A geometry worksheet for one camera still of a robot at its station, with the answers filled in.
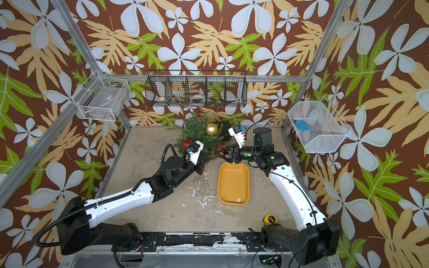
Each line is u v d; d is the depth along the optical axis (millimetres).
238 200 862
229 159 639
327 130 785
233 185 906
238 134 628
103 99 864
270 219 787
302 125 850
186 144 704
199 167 635
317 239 376
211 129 735
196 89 978
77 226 392
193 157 612
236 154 606
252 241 731
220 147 675
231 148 616
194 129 731
